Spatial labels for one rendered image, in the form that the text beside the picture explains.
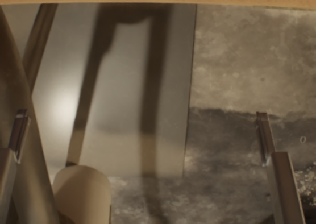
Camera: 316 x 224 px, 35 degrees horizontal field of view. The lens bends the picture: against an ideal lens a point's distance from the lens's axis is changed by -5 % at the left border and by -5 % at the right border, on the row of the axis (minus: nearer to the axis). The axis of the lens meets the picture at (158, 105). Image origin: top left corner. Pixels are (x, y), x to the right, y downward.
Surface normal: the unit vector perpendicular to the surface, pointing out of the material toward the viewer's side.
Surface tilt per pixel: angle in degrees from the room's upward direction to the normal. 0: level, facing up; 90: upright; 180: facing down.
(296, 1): 0
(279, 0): 0
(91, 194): 90
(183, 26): 0
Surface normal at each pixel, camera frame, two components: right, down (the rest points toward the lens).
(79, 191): 0.12, -0.74
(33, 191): 0.24, 0.22
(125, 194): 0.00, 0.66
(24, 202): -0.26, 0.36
